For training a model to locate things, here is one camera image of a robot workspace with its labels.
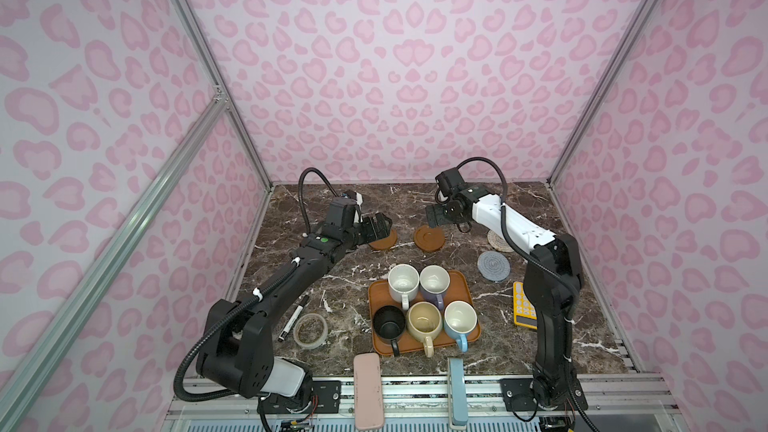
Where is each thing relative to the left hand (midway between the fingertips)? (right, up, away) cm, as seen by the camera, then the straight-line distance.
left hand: (383, 220), depth 84 cm
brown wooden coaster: (0, -8, +17) cm, 19 cm away
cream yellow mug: (+12, -28, 0) cm, 31 cm away
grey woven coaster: (+35, -15, +12) cm, 40 cm away
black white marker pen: (-26, -28, +2) cm, 39 cm away
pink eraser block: (-3, -41, -14) cm, 43 cm away
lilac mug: (+15, -20, +8) cm, 26 cm away
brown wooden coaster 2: (+15, -7, +19) cm, 26 cm away
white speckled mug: (+6, -20, +7) cm, 22 cm away
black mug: (+2, -29, 0) cm, 29 cm away
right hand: (+19, +2, +10) cm, 22 cm away
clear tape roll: (-20, -31, 0) cm, 37 cm away
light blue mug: (+21, -27, -2) cm, 34 cm away
